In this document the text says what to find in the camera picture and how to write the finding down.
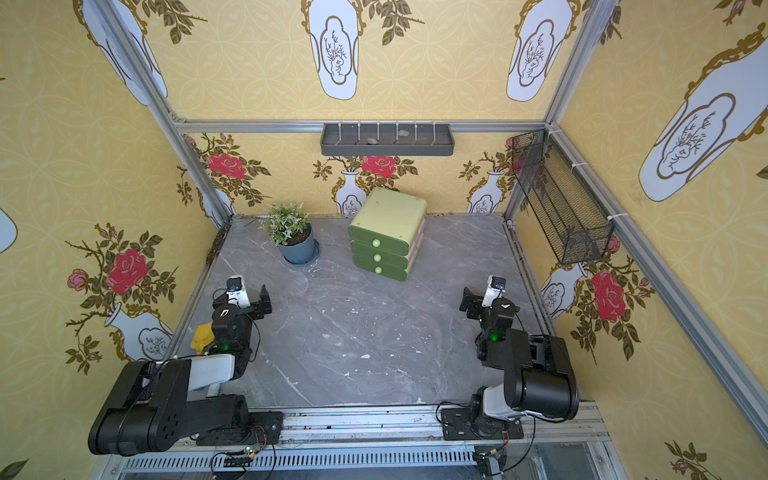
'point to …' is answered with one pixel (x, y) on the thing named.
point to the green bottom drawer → (392, 272)
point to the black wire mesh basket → (574, 223)
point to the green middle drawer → (379, 254)
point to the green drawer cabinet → (395, 212)
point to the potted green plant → (288, 227)
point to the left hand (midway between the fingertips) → (250, 287)
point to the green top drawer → (379, 240)
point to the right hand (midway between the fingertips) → (481, 289)
